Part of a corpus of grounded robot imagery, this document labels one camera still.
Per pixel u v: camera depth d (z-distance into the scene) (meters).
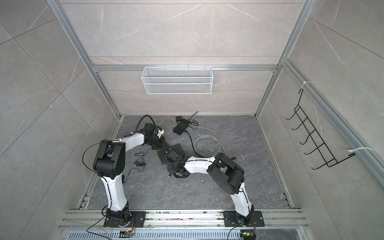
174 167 0.71
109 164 0.53
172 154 0.72
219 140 1.04
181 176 0.86
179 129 1.08
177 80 1.01
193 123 1.14
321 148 0.64
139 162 0.93
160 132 0.95
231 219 0.73
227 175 0.50
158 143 0.89
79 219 0.75
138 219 0.73
